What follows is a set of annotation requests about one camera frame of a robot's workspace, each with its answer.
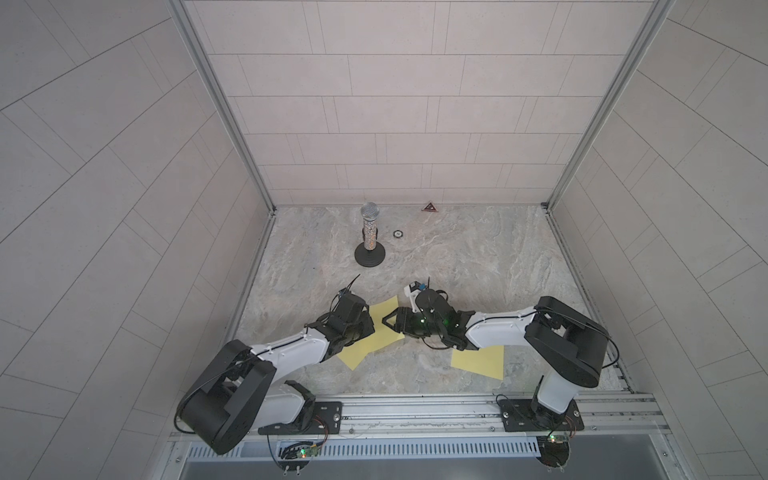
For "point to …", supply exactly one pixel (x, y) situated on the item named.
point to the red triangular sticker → (430, 207)
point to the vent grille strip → (271, 450)
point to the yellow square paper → (352, 355)
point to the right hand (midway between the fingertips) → (386, 326)
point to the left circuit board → (297, 455)
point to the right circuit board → (554, 450)
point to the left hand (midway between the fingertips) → (376, 321)
